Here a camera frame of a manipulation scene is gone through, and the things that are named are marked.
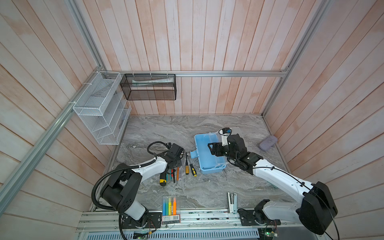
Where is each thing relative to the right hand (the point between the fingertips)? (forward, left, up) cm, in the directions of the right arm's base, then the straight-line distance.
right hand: (212, 143), depth 82 cm
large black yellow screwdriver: (-15, +28, -15) cm, 36 cm away
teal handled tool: (-12, +25, -16) cm, 33 cm away
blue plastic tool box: (-4, +1, -17) cm, 17 cm away
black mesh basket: (+31, +38, +16) cm, 52 cm away
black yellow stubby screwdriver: (-7, +11, -16) cm, 21 cm away
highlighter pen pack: (-31, +22, -16) cm, 41 cm away
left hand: (-5, +22, -15) cm, 27 cm away
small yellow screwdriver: (-8, +15, -16) cm, 23 cm away
